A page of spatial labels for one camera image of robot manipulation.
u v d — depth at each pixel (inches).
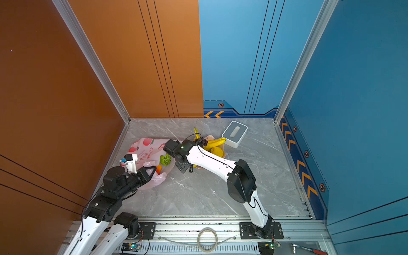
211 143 37.0
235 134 42.0
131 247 27.8
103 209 19.6
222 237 28.4
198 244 27.4
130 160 25.7
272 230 27.4
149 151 35.0
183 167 29.3
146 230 29.0
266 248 27.8
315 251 26.8
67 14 28.0
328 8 27.4
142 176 24.7
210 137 39.8
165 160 36.0
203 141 36.5
